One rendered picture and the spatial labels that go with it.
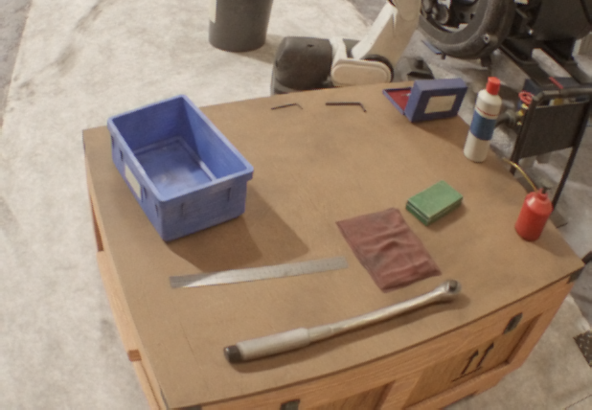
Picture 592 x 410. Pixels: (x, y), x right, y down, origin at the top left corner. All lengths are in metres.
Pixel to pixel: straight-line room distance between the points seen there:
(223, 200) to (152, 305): 0.26
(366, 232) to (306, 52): 1.01
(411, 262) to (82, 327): 0.90
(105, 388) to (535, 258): 1.09
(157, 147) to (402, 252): 0.58
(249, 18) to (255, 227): 1.60
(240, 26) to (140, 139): 1.43
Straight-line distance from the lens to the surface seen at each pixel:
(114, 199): 1.34
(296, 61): 2.20
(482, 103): 1.53
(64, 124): 2.44
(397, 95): 1.76
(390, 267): 1.24
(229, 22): 2.79
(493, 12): 2.35
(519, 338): 1.58
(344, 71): 2.19
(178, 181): 1.38
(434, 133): 1.66
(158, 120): 1.43
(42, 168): 2.24
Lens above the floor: 1.35
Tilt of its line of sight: 39 degrees down
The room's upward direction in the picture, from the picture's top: 9 degrees clockwise
